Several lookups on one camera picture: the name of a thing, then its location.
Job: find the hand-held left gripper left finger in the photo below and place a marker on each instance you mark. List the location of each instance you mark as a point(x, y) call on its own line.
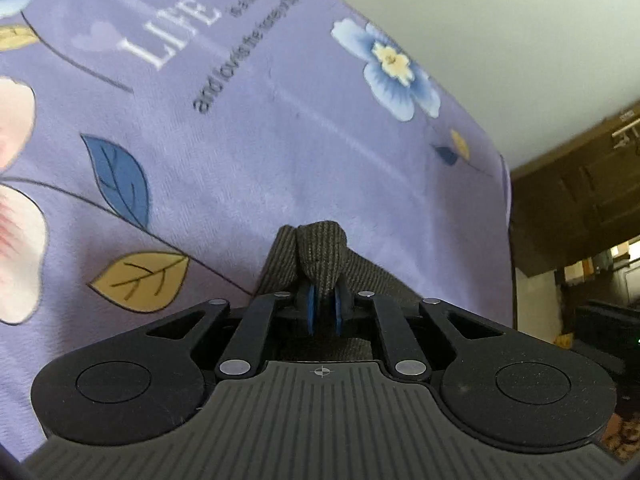
point(256, 330)

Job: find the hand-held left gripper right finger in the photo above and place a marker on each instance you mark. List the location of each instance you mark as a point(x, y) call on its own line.
point(394, 332)

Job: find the purple floral blanket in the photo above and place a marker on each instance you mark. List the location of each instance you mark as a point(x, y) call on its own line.
point(240, 125)

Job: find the dark wooden cabinet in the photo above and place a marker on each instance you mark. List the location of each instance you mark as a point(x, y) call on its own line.
point(575, 200)

